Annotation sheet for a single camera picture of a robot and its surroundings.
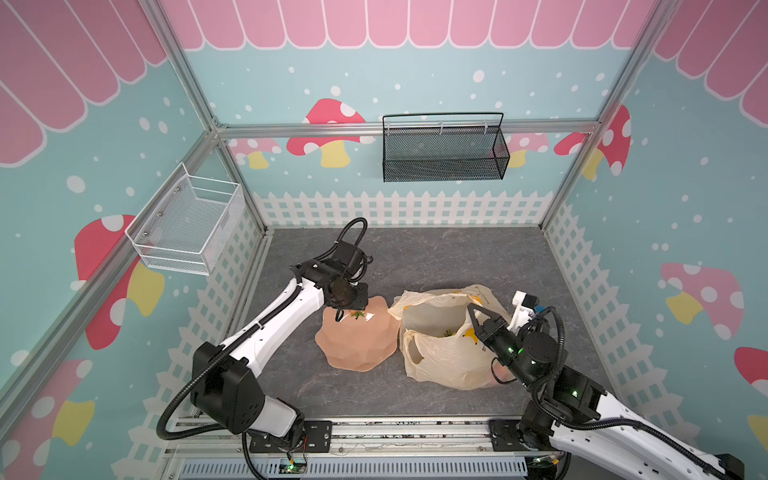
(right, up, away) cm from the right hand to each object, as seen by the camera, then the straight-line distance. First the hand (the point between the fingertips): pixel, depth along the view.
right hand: (465, 307), depth 67 cm
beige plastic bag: (-6, -8, +2) cm, 10 cm away
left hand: (-26, -2, +14) cm, 30 cm away
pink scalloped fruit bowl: (-26, -14, +21) cm, 36 cm away
